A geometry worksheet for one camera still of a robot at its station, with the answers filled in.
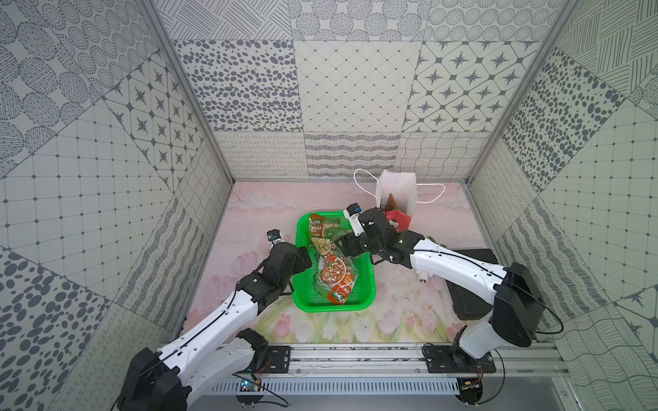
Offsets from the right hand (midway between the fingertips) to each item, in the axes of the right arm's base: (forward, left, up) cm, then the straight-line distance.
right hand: (345, 240), depth 82 cm
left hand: (-3, +16, -1) cm, 17 cm away
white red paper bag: (+22, -20, -2) cm, 30 cm away
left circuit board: (-38, +28, -17) cm, 50 cm away
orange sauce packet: (-13, +2, -11) cm, 18 cm away
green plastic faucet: (+11, -35, -16) cm, 40 cm away
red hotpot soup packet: (-8, +3, -10) cm, 13 cm away
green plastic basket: (-13, +13, -16) cm, 24 cm away
